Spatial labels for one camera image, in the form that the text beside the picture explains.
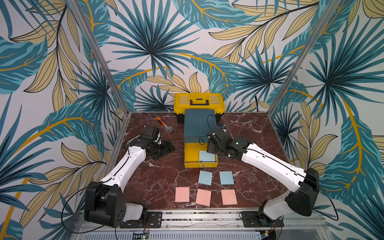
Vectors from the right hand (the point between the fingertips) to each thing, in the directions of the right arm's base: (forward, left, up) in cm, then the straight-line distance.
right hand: (211, 146), depth 78 cm
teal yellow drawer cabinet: (+12, +7, +5) cm, 14 cm away
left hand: (0, +23, -6) cm, 23 cm away
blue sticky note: (-9, +3, -20) cm, 22 cm away
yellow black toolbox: (+38, +5, -2) cm, 38 cm away
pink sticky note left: (-18, +16, -19) cm, 31 cm away
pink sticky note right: (-21, -9, -19) cm, 30 cm away
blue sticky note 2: (-10, -10, -20) cm, 24 cm away
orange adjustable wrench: (+28, +28, -18) cm, 43 cm away
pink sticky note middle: (-20, +5, -19) cm, 28 cm away
